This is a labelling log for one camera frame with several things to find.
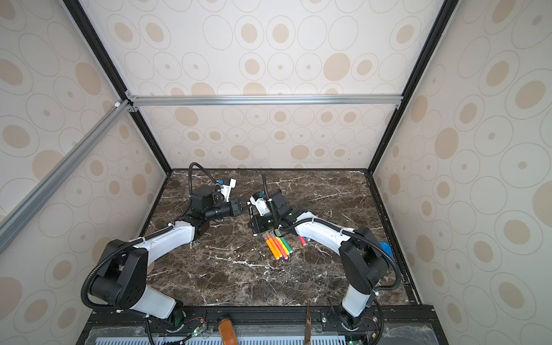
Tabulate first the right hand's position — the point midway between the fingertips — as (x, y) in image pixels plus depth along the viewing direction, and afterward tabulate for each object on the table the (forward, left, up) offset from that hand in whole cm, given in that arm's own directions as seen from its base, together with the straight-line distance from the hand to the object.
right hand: (258, 221), depth 85 cm
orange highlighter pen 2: (-4, -6, -12) cm, 14 cm away
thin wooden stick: (-33, -20, -16) cm, 42 cm away
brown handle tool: (-36, +7, -10) cm, 38 cm away
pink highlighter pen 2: (-2, -18, -12) cm, 22 cm away
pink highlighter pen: (-5, -8, -12) cm, 15 cm away
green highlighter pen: (-4, -11, -12) cm, 17 cm away
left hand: (+3, 0, +8) cm, 9 cm away
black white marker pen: (-3, +1, +2) cm, 4 cm away
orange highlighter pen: (-5, -5, -12) cm, 14 cm away
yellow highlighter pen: (-7, -12, -13) cm, 19 cm away
